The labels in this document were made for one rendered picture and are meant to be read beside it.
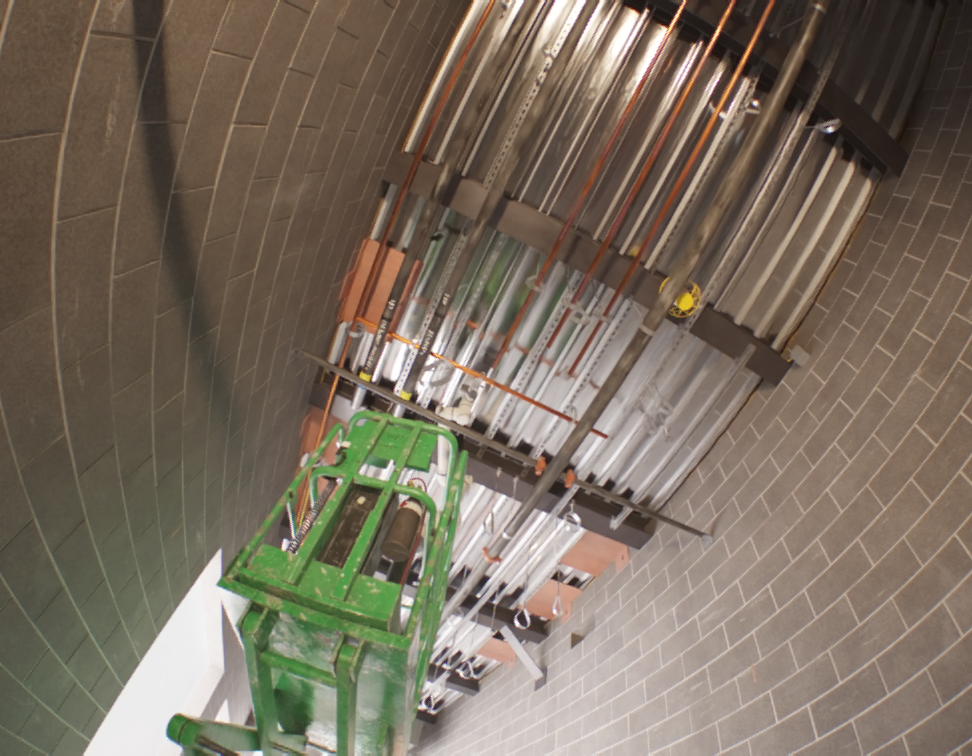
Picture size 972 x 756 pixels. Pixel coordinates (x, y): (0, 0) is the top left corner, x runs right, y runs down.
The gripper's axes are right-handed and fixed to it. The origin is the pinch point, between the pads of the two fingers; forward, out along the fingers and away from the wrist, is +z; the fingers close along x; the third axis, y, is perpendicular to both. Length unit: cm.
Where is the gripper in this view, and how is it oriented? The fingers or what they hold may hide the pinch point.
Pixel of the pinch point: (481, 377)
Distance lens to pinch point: 308.8
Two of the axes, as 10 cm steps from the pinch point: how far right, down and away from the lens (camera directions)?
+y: 9.0, 4.3, 0.7
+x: -2.4, 6.2, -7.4
